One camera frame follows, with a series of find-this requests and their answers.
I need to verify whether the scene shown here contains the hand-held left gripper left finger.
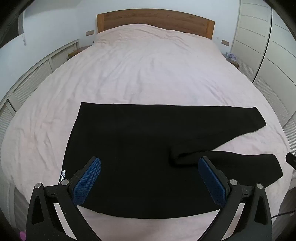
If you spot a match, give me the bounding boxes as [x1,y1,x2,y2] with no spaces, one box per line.
[26,157,102,241]

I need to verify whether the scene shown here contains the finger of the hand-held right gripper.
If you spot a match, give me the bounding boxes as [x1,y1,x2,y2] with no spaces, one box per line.
[286,152,296,170]

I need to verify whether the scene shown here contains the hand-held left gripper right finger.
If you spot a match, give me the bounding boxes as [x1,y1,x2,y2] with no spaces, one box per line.
[198,157,274,241]

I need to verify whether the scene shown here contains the black pants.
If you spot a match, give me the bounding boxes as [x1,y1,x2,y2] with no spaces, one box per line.
[57,102,283,219]

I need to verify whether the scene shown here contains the wooden nightstand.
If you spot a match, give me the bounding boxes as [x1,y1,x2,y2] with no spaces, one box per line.
[68,46,89,57]
[221,53,240,69]

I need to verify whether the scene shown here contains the bed with pink sheet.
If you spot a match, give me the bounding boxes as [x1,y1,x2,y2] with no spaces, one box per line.
[2,23,292,241]

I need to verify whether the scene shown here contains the wooden headboard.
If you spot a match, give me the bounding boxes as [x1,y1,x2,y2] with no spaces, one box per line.
[96,11,215,40]

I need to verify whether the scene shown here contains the black cable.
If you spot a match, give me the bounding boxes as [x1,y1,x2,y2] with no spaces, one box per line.
[271,210,296,219]

